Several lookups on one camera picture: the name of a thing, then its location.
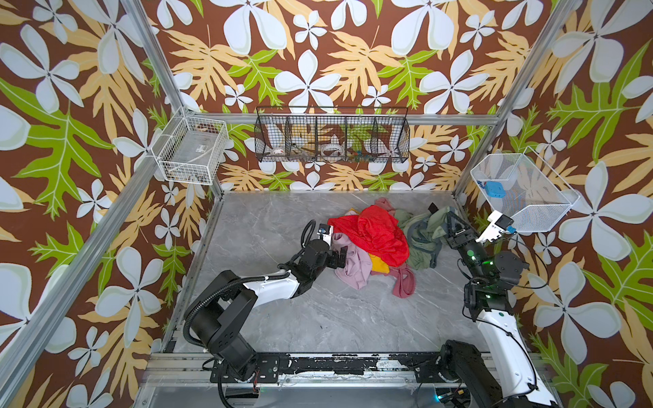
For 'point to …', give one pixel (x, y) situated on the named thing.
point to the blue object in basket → (495, 189)
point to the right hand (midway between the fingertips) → (447, 214)
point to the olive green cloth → (422, 234)
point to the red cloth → (376, 231)
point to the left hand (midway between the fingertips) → (335, 241)
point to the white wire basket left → (192, 150)
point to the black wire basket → (332, 134)
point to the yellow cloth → (377, 264)
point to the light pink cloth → (357, 267)
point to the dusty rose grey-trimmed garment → (405, 285)
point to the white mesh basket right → (536, 197)
